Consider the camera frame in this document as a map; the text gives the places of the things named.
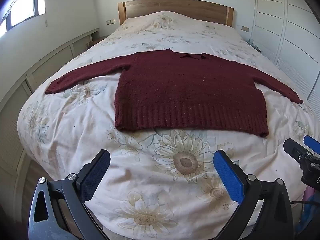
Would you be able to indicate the low beige slatted cabinet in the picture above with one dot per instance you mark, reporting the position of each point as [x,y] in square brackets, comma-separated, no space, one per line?
[37,65]

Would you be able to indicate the beige wall switch plate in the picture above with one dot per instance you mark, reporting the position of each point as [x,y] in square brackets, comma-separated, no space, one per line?
[245,28]
[111,22]

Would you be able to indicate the cluttered bedside table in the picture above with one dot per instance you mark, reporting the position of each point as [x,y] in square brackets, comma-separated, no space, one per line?
[253,45]

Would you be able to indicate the floral white duvet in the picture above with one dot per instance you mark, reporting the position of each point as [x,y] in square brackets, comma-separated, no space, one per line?
[155,170]

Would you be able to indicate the window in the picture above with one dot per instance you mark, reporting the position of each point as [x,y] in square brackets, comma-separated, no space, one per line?
[20,5]

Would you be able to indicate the wooden headboard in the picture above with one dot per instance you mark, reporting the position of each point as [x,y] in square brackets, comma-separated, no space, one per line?
[175,6]

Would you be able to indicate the dark red knitted sweater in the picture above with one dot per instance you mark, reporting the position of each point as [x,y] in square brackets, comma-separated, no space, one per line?
[185,90]

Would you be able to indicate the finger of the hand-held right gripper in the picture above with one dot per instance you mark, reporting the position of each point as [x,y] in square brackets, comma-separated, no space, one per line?
[312,143]
[297,152]

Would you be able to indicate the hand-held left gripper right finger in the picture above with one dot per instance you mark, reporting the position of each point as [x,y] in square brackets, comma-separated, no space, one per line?
[228,177]

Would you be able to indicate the white wardrobe doors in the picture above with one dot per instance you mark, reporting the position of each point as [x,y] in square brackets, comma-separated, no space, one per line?
[285,27]

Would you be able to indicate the blue cloth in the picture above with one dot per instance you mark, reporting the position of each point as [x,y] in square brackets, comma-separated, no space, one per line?
[310,215]

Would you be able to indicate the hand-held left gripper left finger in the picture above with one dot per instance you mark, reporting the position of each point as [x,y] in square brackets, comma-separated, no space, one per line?
[95,175]

